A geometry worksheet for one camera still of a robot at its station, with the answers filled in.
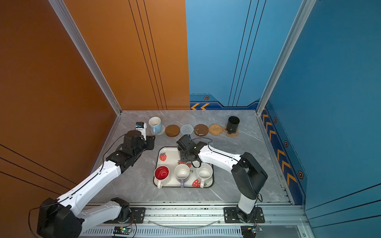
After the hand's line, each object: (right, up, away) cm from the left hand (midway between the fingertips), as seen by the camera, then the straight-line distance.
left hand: (152, 135), depth 82 cm
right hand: (+17, -13, +5) cm, 22 cm away
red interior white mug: (+4, -24, +4) cm, 25 cm away
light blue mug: (-3, +6, +18) cm, 19 cm away
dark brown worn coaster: (+28, +2, +27) cm, 39 cm away
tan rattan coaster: (+39, +2, +27) cm, 47 cm away
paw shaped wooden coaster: (+51, -2, +23) cm, 55 cm away
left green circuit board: (-11, -45, -11) cm, 48 cm away
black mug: (+50, +6, +19) cm, 54 cm away
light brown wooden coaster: (+7, +1, +27) cm, 28 cm away
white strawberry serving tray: (+7, -15, +12) cm, 21 cm away
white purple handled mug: (+16, -22, +5) cm, 27 cm away
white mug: (+30, -23, +4) cm, 37 cm away
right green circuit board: (+50, -46, -11) cm, 69 cm away
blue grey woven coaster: (+17, +2, +27) cm, 32 cm away
